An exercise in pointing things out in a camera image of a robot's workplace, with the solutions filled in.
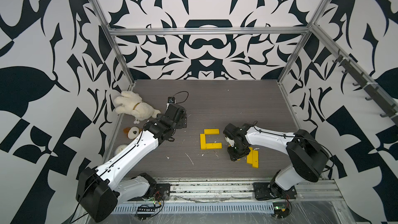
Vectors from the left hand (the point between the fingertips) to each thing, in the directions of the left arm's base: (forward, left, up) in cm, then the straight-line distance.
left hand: (173, 113), depth 80 cm
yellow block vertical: (-8, -15, -18) cm, 24 cm away
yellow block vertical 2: (-14, -28, -9) cm, 33 cm away
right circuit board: (-40, -49, -19) cm, 66 cm away
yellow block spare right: (-21, -42, -18) cm, 50 cm away
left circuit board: (-38, +13, -21) cm, 45 cm away
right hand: (-16, -31, -19) cm, 40 cm away
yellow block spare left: (-18, -40, -18) cm, 47 cm away
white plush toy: (+15, +28, -10) cm, 33 cm away
